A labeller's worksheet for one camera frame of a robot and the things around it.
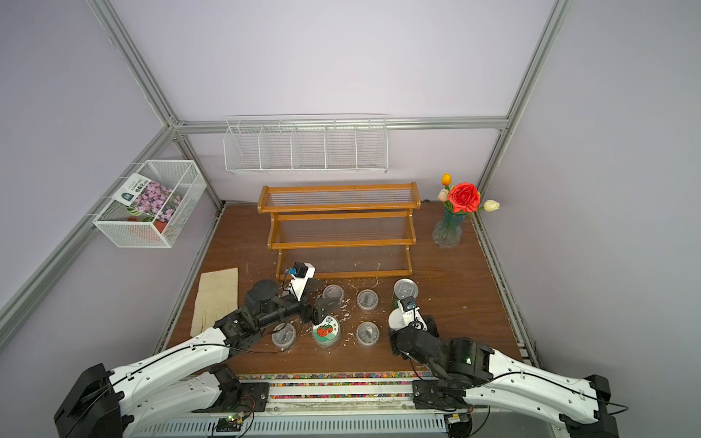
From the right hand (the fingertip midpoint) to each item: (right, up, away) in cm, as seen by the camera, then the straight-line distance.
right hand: (400, 324), depth 76 cm
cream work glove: (-60, +3, +16) cm, 62 cm away
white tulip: (+28, +34, +6) cm, 45 cm away
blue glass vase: (+21, +25, +23) cm, 40 cm away
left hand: (-20, +9, -1) cm, 22 cm away
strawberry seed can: (-21, -3, +1) cm, 21 cm away
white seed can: (-1, +2, -2) cm, 3 cm away
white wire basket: (-79, +27, -1) cm, 84 cm away
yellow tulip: (+16, +43, +11) cm, 47 cm away
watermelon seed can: (+2, +9, +7) cm, 11 cm away
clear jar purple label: (-34, -5, +3) cm, 34 cm away
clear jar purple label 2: (-9, -4, +4) cm, 11 cm away
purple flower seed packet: (-69, +35, -2) cm, 77 cm away
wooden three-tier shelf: (-18, +26, +25) cm, 41 cm away
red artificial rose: (+17, +35, -4) cm, 39 cm away
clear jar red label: (-9, +4, +11) cm, 15 cm away
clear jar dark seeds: (-20, +6, +13) cm, 25 cm away
